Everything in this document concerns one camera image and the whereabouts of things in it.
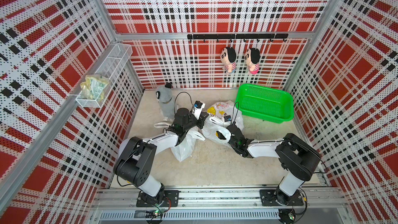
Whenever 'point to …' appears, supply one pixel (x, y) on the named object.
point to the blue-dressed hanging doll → (228, 57)
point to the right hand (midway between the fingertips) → (221, 127)
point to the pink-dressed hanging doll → (252, 58)
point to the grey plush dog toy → (164, 95)
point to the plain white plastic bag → (184, 149)
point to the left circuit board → (155, 214)
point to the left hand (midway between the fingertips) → (210, 112)
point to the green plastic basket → (267, 104)
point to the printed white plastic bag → (222, 114)
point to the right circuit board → (287, 216)
